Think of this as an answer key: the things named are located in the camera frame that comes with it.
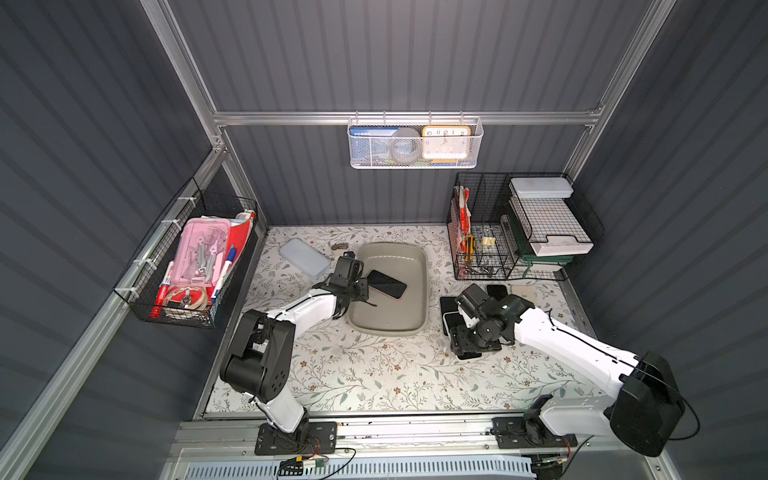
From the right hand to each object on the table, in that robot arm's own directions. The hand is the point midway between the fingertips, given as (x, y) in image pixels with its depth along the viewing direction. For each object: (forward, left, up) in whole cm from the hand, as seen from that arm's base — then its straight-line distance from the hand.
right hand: (468, 344), depth 81 cm
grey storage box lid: (+36, +54, -7) cm, 65 cm away
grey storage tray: (+29, +19, -8) cm, 35 cm away
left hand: (+19, +30, -1) cm, 36 cm away
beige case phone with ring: (+23, -25, -9) cm, 35 cm away
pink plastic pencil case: (+14, +67, +24) cm, 73 cm away
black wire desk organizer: (+38, -22, +7) cm, 45 cm away
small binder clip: (+41, +41, -7) cm, 59 cm away
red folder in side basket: (+19, +61, +22) cm, 68 cm away
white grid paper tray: (+34, -30, +11) cm, 47 cm away
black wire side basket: (+3, +73, +27) cm, 77 cm away
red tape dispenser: (+2, +66, +21) cm, 69 cm away
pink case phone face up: (+28, +23, -13) cm, 39 cm away
